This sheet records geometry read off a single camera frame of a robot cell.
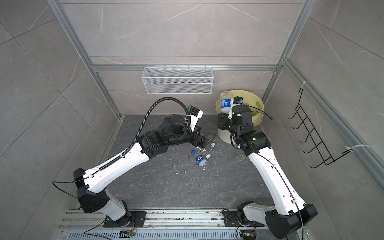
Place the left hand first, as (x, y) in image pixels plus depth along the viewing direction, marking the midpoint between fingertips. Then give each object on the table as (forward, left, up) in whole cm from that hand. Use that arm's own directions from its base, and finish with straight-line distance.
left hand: (208, 128), depth 63 cm
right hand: (+10, -8, -1) cm, 12 cm away
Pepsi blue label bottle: (+1, +1, -35) cm, 35 cm away
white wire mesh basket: (+50, +16, -8) cm, 53 cm away
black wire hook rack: (-7, -49, -6) cm, 50 cm away
